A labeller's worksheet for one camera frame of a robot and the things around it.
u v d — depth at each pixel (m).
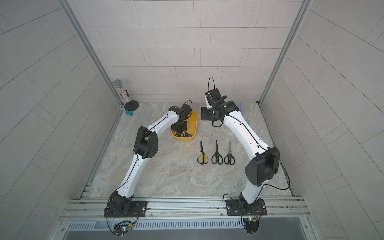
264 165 0.43
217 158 0.89
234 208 0.71
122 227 0.69
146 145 0.63
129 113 1.09
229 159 0.89
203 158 0.87
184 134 0.99
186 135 0.99
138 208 0.71
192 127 1.01
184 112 0.79
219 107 0.55
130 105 1.12
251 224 0.69
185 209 0.72
